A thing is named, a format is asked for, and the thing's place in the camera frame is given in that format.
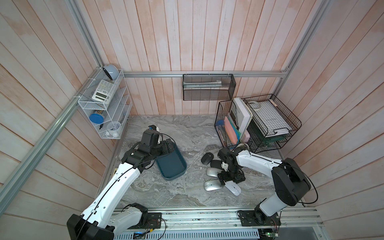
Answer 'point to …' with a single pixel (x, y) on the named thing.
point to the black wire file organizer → (234, 123)
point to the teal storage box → (172, 165)
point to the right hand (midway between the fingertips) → (228, 182)
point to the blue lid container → (96, 118)
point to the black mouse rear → (207, 157)
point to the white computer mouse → (233, 187)
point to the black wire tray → (262, 141)
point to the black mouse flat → (216, 163)
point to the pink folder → (230, 132)
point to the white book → (244, 115)
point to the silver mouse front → (212, 185)
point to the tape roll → (243, 146)
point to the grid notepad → (270, 116)
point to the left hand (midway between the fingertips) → (166, 147)
